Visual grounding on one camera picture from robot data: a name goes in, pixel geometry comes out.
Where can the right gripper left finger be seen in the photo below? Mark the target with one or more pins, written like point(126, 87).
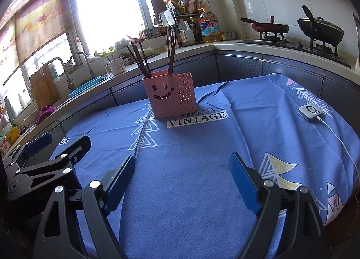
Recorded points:
point(59, 234)

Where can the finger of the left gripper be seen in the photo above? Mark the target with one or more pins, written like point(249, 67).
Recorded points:
point(38, 145)
point(75, 152)

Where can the reddish brown chopstick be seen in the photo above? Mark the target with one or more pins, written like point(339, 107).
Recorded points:
point(144, 57)
point(139, 61)

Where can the orange brown chopstick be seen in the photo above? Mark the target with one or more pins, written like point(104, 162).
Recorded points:
point(172, 54)
point(168, 44)

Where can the magenta cloth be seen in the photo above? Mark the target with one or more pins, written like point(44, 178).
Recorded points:
point(44, 113)

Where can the wooden cutting board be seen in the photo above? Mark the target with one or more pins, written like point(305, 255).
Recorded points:
point(43, 89)

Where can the blue dish tray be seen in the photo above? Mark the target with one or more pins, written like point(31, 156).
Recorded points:
point(86, 86)

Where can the white ceramic mug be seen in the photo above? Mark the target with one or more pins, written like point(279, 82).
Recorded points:
point(115, 67)

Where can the pink perforated utensil holder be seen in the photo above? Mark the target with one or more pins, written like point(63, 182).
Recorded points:
point(170, 94)

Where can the blue patterned tablecloth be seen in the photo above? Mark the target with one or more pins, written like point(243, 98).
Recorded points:
point(182, 201)

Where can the small white device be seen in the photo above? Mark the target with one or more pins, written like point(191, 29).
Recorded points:
point(310, 112)

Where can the patterned roller blind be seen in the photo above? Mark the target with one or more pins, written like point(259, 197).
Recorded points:
point(27, 26)

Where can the condiment rack with bottles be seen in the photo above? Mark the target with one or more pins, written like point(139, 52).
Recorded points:
point(166, 18)

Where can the white plastic jug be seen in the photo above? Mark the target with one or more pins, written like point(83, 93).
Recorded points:
point(189, 34)

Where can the yellow cooking oil bottle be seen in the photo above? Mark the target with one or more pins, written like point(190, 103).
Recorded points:
point(209, 26)

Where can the black gas stove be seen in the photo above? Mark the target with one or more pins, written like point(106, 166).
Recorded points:
point(322, 49)

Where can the snack bags on rack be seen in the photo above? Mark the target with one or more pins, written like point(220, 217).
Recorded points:
point(186, 6)

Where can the black wok with lid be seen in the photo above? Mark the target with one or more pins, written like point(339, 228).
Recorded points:
point(319, 29)

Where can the red frying pan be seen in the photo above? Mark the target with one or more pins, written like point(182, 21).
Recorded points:
point(267, 27)

